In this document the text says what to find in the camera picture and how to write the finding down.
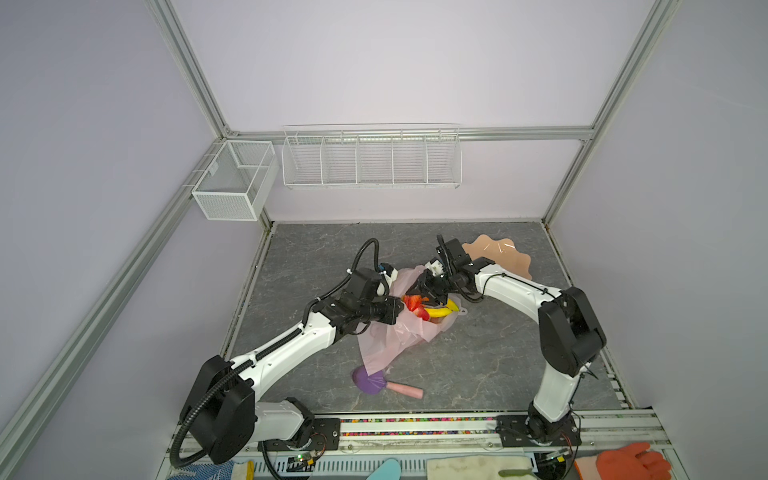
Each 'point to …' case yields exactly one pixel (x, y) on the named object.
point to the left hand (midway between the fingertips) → (403, 310)
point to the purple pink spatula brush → (376, 382)
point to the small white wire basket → (236, 184)
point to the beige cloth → (481, 467)
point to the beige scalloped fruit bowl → (502, 252)
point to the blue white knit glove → (204, 471)
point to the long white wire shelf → (372, 155)
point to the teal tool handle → (389, 469)
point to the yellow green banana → (438, 312)
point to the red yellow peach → (415, 304)
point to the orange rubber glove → (633, 462)
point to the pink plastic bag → (382, 344)
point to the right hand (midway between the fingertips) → (409, 297)
